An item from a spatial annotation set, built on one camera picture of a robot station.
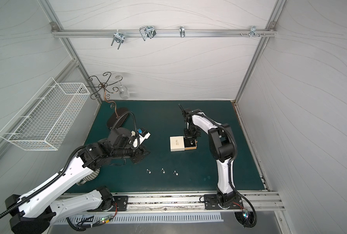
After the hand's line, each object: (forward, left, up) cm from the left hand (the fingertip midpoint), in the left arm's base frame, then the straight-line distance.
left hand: (147, 150), depth 69 cm
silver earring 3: (-3, -14, -23) cm, 27 cm away
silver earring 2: (-3, -6, -22) cm, 23 cm away
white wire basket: (+9, +50, +9) cm, 51 cm away
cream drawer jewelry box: (+15, -15, -20) cm, 29 cm away
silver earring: (-3, +2, -22) cm, 23 cm away
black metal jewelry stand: (+41, +38, +9) cm, 56 cm away
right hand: (+19, -23, -20) cm, 36 cm away
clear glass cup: (+45, +24, -3) cm, 51 cm away
